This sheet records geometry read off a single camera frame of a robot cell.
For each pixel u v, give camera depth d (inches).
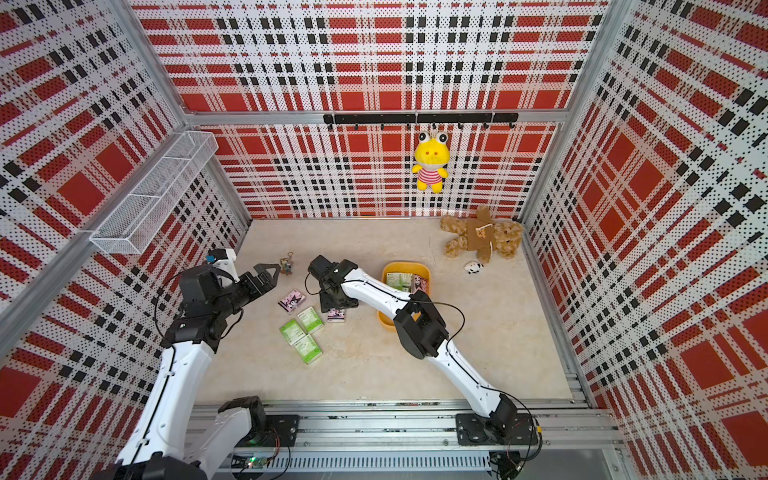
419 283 38.4
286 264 42.4
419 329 23.8
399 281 38.0
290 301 37.6
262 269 27.0
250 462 27.2
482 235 42.1
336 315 36.6
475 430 28.9
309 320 35.7
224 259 26.9
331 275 27.8
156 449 15.3
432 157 36.4
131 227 27.3
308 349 33.8
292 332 34.8
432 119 35.1
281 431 28.8
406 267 41.4
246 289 26.5
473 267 41.1
